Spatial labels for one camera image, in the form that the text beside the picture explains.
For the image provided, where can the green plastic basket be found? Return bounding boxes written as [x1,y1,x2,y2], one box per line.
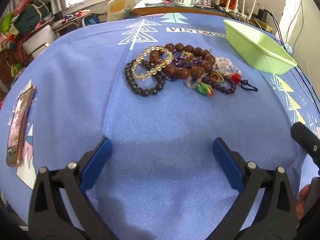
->
[223,19,298,75]

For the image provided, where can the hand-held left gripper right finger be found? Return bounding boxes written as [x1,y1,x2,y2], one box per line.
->
[212,137,298,240]

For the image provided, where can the clear crystal bead bracelet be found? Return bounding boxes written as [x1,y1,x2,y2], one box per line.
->
[214,56,242,77]

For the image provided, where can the white router with antennas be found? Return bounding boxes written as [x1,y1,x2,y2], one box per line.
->
[223,0,258,21]

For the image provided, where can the blue printed tablecloth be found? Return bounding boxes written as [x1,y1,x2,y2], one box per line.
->
[0,12,320,240]

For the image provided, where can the black cable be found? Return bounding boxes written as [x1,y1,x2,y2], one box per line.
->
[264,0,317,98]

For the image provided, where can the red bead with black cord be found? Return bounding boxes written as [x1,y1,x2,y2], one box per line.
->
[230,73,258,92]

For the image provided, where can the black bead bracelet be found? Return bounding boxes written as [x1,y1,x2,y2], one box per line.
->
[124,59,166,97]

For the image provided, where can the long dark purple bead strand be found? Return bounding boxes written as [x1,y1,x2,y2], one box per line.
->
[202,76,237,95]

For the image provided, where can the pink smartphone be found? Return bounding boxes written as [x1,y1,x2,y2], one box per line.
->
[5,85,37,168]

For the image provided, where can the cardboard box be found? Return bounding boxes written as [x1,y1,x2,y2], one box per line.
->
[253,17,273,32]

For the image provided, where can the yellow crystal bead bracelet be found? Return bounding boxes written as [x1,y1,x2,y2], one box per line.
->
[132,45,173,81]

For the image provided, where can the person's right hand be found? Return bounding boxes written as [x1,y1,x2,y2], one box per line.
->
[296,184,313,228]

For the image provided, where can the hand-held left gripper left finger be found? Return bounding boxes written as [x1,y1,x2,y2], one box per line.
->
[28,136,118,240]

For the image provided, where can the pale pink bead bracelet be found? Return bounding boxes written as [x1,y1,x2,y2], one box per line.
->
[185,76,203,90]

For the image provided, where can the brown wooden bead bracelet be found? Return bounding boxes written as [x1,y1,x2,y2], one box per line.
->
[149,43,216,79]

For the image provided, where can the cream plastic chair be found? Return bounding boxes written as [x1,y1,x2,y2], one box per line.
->
[107,0,137,22]

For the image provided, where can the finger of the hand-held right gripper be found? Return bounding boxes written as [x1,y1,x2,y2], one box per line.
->
[290,122,320,165]

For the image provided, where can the white storage box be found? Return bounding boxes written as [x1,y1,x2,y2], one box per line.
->
[22,25,58,56]

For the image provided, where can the green charm pendant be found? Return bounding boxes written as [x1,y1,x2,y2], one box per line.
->
[197,82,214,97]

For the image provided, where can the purple bead bracelet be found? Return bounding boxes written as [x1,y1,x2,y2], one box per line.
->
[172,51,203,68]

